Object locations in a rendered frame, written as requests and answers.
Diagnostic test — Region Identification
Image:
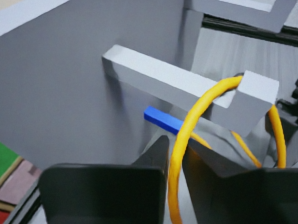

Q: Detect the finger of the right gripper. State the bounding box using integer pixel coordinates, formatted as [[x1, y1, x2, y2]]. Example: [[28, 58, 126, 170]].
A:
[[290, 161, 298, 168], [261, 113, 298, 168]]

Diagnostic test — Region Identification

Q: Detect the orange cable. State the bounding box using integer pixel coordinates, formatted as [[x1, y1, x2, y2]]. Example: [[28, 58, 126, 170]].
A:
[[167, 76, 286, 224]]

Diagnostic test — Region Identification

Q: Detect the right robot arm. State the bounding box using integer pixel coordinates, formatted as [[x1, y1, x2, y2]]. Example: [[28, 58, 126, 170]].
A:
[[292, 79, 298, 99]]

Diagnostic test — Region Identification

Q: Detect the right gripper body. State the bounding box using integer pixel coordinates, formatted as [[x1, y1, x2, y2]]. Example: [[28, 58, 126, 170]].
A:
[[233, 72, 298, 124]]

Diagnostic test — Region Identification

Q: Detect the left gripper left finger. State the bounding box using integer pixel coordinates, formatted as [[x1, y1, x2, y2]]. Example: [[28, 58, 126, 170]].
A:
[[38, 135, 170, 224]]

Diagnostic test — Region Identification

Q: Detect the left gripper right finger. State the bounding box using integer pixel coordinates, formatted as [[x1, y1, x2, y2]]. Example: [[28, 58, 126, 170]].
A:
[[182, 137, 298, 224]]

